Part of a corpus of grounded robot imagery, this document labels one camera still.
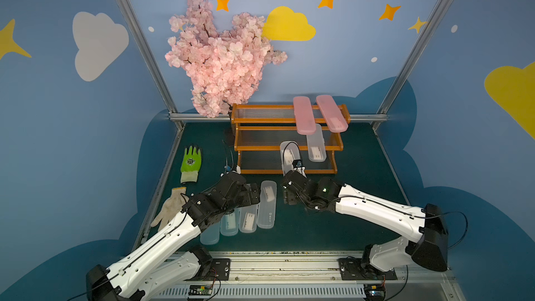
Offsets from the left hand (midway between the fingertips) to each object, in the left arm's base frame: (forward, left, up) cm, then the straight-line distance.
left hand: (251, 188), depth 75 cm
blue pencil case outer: (-13, +16, -16) cm, 26 cm away
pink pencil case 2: (+29, -32, +11) cm, 45 cm away
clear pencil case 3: (+15, -15, +4) cm, 21 cm away
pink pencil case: (+27, -20, +10) cm, 35 cm away
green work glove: (+21, +33, -18) cm, 43 cm away
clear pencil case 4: (+22, -27, -1) cm, 35 cm away
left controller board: (-30, +17, -20) cm, 40 cm away
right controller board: (-29, -45, -20) cm, 58 cm away
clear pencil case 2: (0, -6, -17) cm, 18 cm away
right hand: (+2, -16, -2) cm, 17 cm away
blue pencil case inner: (-7, +10, -18) cm, 21 cm away
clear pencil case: (-5, +2, -18) cm, 19 cm away
